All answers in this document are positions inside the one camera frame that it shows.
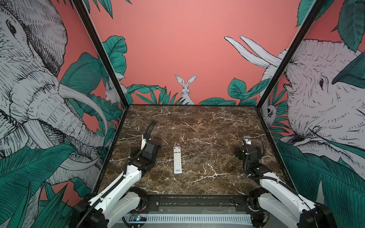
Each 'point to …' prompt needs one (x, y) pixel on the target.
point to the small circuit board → (138, 217)
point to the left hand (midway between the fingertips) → (142, 146)
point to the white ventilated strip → (199, 218)
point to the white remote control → (177, 159)
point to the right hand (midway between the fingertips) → (245, 143)
